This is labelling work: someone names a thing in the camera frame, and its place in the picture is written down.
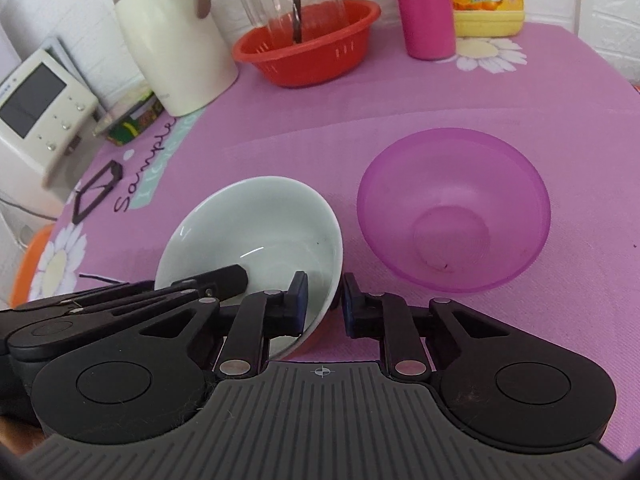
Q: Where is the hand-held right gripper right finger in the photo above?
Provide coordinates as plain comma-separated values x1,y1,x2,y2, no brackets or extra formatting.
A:
341,272,506,381

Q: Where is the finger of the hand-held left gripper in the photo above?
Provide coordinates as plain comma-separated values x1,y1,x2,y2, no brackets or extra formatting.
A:
75,265,249,319

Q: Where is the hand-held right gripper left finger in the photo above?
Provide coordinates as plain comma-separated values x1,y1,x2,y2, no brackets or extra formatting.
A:
140,271,309,378

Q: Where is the red ceramic bowl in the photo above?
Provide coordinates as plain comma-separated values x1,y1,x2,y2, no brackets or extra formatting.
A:
155,176,345,361

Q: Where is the orange plastic stool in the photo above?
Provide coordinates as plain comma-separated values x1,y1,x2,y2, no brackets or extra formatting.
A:
10,222,56,311

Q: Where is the purple plastic bowl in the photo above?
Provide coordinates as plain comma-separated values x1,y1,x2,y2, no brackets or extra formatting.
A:
356,127,552,295

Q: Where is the purple floral tablecloth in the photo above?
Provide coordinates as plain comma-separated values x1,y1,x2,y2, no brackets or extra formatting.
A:
0,22,640,463

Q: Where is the green patterned container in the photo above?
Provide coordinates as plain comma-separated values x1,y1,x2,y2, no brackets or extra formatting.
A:
95,90,166,146

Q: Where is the white appliance with screen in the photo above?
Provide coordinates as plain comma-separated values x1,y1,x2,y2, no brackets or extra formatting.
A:
0,50,101,201

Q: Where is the red plastic basket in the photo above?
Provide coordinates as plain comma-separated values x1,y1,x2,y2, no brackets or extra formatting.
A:
231,0,382,88

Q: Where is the cream thermos jug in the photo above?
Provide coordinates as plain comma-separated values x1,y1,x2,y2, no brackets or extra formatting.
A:
106,0,240,118

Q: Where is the black stirring stick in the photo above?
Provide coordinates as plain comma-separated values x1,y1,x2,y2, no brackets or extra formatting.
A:
282,0,307,45

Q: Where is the pink water bottle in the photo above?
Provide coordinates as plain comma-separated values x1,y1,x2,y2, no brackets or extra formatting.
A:
389,0,457,61

